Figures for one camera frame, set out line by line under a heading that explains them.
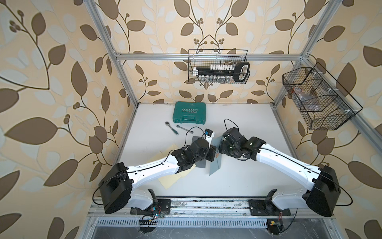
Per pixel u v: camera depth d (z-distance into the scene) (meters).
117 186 0.41
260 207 0.72
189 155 0.60
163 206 0.74
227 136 0.62
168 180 0.84
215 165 0.84
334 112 0.70
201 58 0.91
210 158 0.69
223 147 0.71
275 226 0.72
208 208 0.75
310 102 0.70
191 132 1.05
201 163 0.89
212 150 0.68
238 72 0.84
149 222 0.74
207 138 0.69
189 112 1.09
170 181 0.83
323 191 0.39
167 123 1.08
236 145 0.60
